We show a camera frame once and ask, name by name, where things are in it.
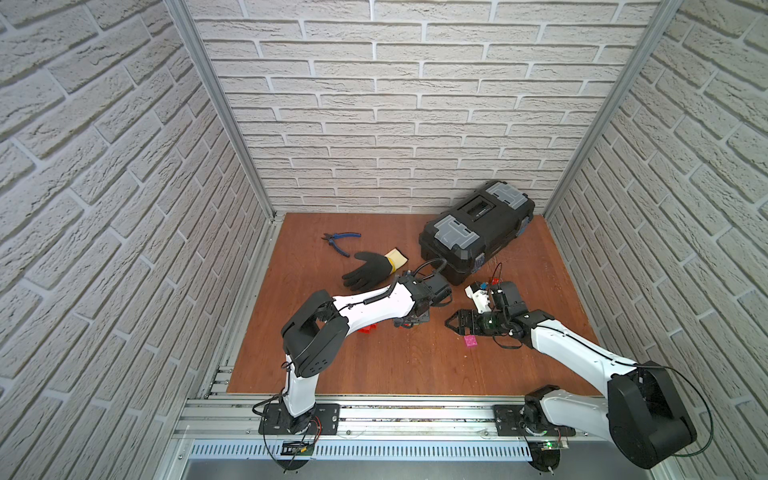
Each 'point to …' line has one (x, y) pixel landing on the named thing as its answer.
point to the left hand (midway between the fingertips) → (418, 312)
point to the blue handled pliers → (330, 239)
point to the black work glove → (375, 268)
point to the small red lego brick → (368, 328)
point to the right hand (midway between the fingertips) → (460, 323)
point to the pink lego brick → (471, 340)
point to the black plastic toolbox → (482, 224)
